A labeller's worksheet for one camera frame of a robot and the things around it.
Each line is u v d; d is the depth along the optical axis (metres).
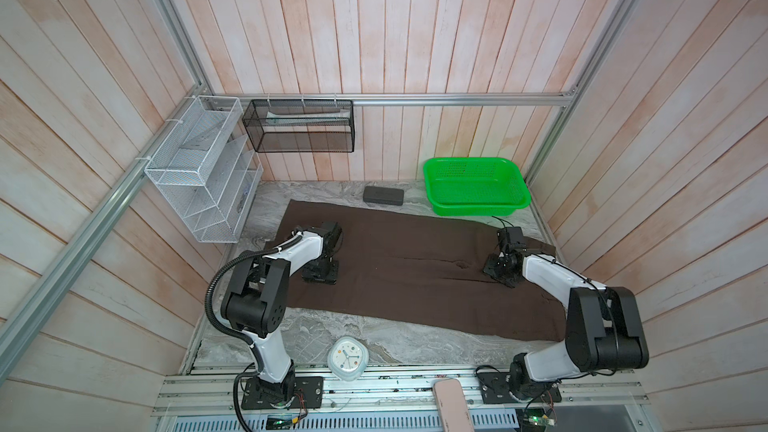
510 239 0.75
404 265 0.95
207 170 0.68
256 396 0.69
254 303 0.49
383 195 1.15
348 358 0.76
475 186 1.18
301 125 1.00
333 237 0.72
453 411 0.69
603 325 0.45
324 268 0.80
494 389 0.73
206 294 0.44
